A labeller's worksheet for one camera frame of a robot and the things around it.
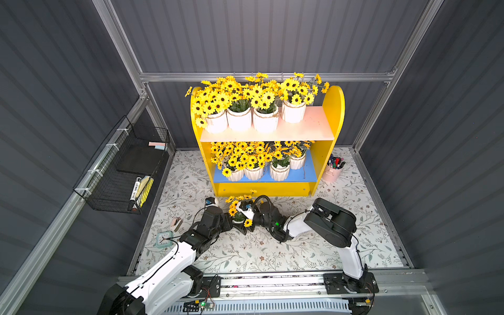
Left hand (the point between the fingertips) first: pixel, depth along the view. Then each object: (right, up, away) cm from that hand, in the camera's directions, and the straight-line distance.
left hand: (227, 217), depth 84 cm
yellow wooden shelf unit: (+26, +23, +1) cm, 35 cm away
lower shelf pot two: (+11, +24, -7) cm, 28 cm away
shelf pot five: (+5, -2, -1) cm, 6 cm away
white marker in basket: (-31, +14, -14) cm, 37 cm away
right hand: (+4, 0, +3) cm, 5 cm away
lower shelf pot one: (+1, +26, -2) cm, 26 cm away
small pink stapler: (-24, -4, +5) cm, 25 cm away
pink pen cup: (+51, +21, +13) cm, 57 cm away
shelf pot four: (+30, +28, -1) cm, 41 cm away
